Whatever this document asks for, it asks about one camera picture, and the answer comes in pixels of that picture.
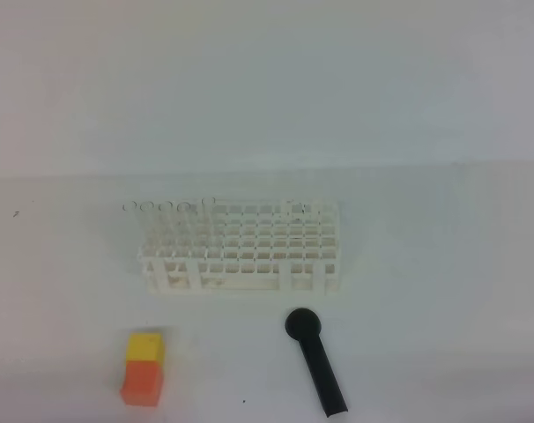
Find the clear glass test tube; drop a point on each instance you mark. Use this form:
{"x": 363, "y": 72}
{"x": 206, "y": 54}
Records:
{"x": 208, "y": 218}

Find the white plastic test tube rack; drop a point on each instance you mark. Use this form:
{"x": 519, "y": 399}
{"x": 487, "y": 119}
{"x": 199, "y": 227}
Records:
{"x": 263, "y": 245}

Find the clear test tube in rack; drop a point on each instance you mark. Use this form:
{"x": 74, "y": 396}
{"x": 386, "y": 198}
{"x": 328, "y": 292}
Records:
{"x": 154, "y": 244}
{"x": 135, "y": 224}
{"x": 168, "y": 220}
{"x": 186, "y": 239}

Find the black plastic scoop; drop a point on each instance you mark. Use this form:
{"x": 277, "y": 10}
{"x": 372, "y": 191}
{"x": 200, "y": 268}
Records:
{"x": 304, "y": 326}

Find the yellow block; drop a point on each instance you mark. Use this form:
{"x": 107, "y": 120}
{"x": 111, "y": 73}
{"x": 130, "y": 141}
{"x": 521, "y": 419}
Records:
{"x": 146, "y": 346}

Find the orange block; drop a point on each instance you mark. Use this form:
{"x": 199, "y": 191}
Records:
{"x": 142, "y": 383}

